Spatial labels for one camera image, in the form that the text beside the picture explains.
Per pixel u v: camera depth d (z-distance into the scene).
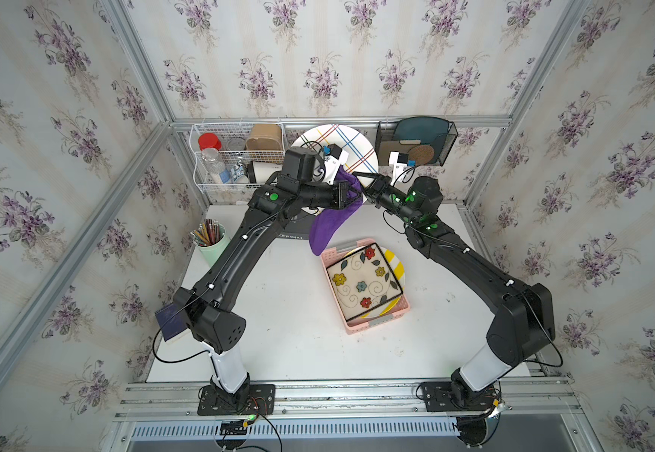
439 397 0.73
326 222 0.66
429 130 0.92
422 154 0.96
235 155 0.93
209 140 0.92
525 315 0.42
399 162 0.67
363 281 0.91
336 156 0.61
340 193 0.59
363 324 0.79
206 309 0.43
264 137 0.88
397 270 0.91
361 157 0.71
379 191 0.64
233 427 0.72
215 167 0.90
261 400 0.72
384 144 0.94
